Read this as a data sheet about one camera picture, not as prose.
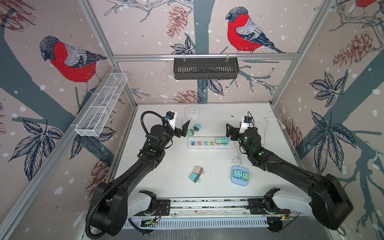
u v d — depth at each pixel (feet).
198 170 2.75
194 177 2.67
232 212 2.39
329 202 1.33
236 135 2.40
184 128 2.34
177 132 2.28
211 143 3.12
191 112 3.73
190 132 3.30
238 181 2.61
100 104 2.56
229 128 2.57
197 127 3.40
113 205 1.31
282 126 3.61
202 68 3.50
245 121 2.29
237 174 2.55
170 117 2.13
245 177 2.53
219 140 3.01
